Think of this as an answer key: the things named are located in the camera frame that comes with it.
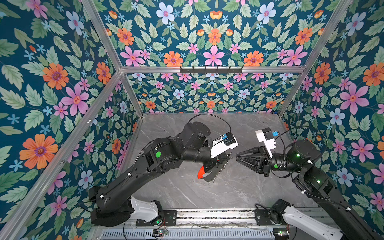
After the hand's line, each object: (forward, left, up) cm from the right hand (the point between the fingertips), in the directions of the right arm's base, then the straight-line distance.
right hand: (239, 157), depth 50 cm
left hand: (0, +2, 0) cm, 2 cm away
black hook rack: (+63, +7, -3) cm, 63 cm away
